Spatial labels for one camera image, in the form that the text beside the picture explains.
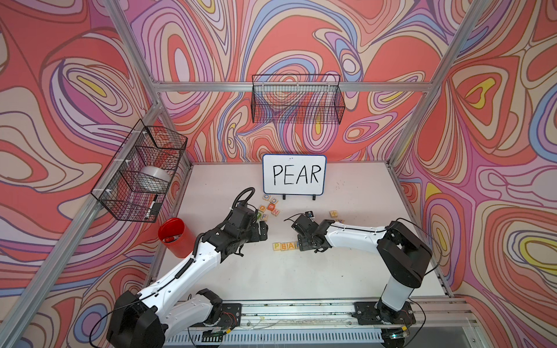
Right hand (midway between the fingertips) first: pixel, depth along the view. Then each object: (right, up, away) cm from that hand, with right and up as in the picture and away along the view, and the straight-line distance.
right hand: (313, 246), depth 90 cm
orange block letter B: (-18, +16, +11) cm, 26 cm away
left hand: (-22, +9, -9) cm, 25 cm away
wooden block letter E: (-12, +1, -2) cm, 13 cm away
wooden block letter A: (-9, +1, -2) cm, 9 cm away
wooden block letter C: (-17, +18, +13) cm, 28 cm away
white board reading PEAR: (-9, +31, +10) cm, 34 cm away
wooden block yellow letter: (+11, +13, +8) cm, 18 cm away
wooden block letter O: (-21, +20, +14) cm, 32 cm away
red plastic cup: (-54, +6, -8) cm, 55 cm away
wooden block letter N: (-16, +13, +8) cm, 23 cm away
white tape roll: (-56, +28, -20) cm, 66 cm away
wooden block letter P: (-15, 0, -2) cm, 15 cm away
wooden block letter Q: (-23, +15, +11) cm, 29 cm away
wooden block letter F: (-21, +11, +8) cm, 25 cm away
